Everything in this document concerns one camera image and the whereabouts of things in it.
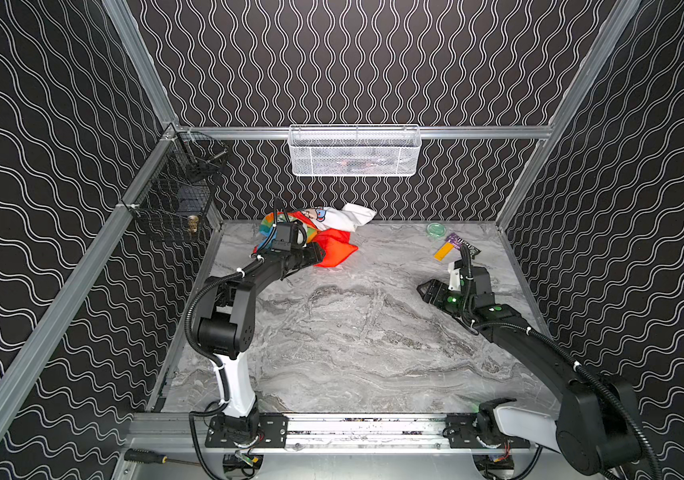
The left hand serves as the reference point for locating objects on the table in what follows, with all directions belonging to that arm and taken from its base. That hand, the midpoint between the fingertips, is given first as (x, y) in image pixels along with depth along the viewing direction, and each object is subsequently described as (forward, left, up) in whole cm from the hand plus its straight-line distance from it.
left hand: (331, 254), depth 97 cm
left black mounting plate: (-49, +12, -12) cm, 52 cm away
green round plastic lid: (+23, -39, -10) cm, 46 cm away
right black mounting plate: (-47, -35, -12) cm, 60 cm away
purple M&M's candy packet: (+16, -46, -11) cm, 50 cm away
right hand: (-14, -29, 0) cm, 32 cm away
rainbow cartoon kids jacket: (+18, +3, -5) cm, 19 cm away
